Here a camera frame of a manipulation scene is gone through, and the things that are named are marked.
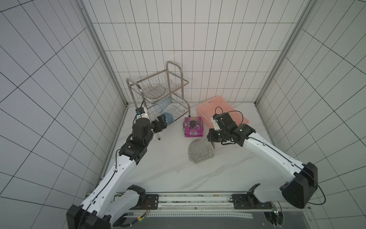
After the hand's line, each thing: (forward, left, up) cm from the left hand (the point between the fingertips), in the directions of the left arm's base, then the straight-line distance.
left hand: (157, 120), depth 76 cm
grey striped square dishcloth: (-9, -25, -18) cm, 32 cm away
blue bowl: (+16, -4, -19) cm, 25 cm away
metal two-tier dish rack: (+39, -5, 0) cm, 39 cm away
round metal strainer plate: (+23, +5, +1) cm, 23 cm away
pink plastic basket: (+35, -41, -25) cm, 59 cm away
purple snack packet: (+10, -21, -20) cm, 31 cm away
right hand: (-6, -25, -8) cm, 26 cm away
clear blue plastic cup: (+32, +5, -22) cm, 39 cm away
